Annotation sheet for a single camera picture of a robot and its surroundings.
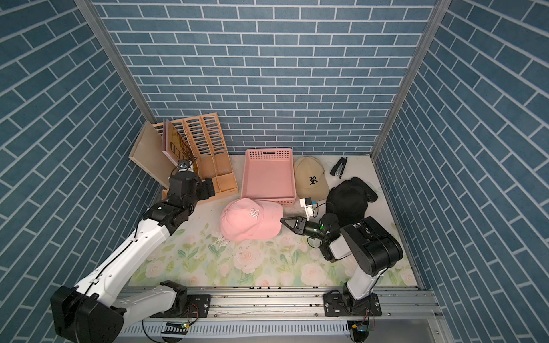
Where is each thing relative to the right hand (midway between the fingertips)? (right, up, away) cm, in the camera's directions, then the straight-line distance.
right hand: (284, 223), depth 81 cm
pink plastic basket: (-8, +19, +31) cm, 37 cm away
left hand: (-30, +16, -2) cm, 34 cm away
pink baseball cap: (-15, +2, -1) cm, 15 cm away
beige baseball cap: (+12, +17, +22) cm, 30 cm away
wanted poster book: (-47, +31, +10) cm, 57 cm away
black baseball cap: (+29, +7, +12) cm, 32 cm away
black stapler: (+29, +22, +34) cm, 50 cm away
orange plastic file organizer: (-43, +38, +28) cm, 64 cm away
